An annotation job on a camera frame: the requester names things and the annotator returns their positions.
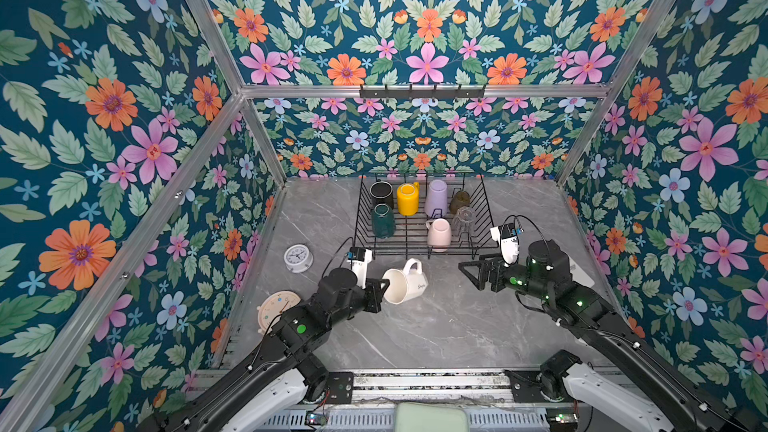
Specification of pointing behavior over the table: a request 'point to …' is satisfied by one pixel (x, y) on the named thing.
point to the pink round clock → (272, 305)
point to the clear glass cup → (463, 224)
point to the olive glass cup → (460, 200)
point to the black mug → (382, 192)
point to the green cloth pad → (430, 417)
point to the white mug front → (406, 285)
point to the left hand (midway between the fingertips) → (395, 281)
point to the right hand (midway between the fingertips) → (470, 260)
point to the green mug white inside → (383, 221)
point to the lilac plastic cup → (437, 198)
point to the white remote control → (579, 276)
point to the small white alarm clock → (298, 258)
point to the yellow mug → (407, 198)
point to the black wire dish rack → (424, 212)
